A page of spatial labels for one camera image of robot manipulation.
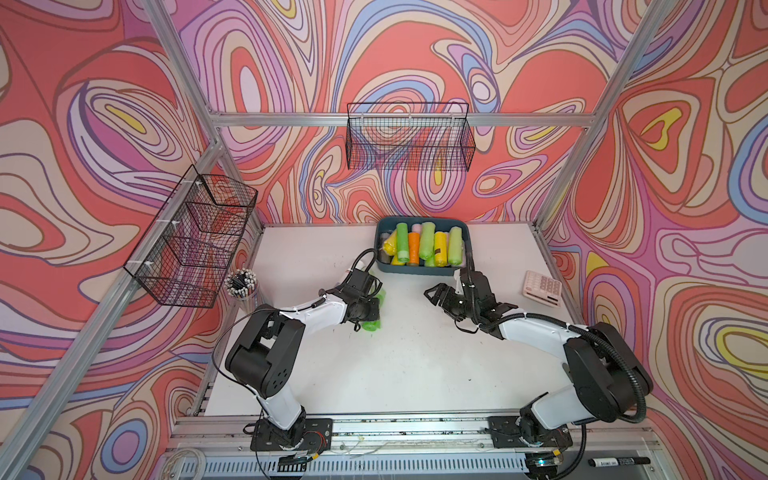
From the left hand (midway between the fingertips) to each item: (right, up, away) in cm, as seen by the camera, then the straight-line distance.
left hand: (379, 312), depth 93 cm
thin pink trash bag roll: (+14, +28, +19) cm, 37 cm away
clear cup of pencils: (-39, +10, -10) cm, 41 cm away
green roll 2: (+17, +22, +11) cm, 30 cm away
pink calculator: (+55, +7, +5) cm, 55 cm away
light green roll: (+26, +21, +9) cm, 35 cm away
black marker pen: (+55, -30, -24) cm, 67 cm away
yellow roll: (+3, +22, +11) cm, 25 cm away
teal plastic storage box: (+3, +13, +11) cm, 17 cm away
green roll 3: (-2, -3, -5) cm, 6 cm away
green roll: (+8, +23, +11) cm, 26 cm away
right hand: (+16, +3, -4) cm, 17 cm away
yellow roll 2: (+21, +19, +8) cm, 29 cm away
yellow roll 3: (+5, +16, +11) cm, 20 cm away
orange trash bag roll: (+12, +23, +11) cm, 28 cm away
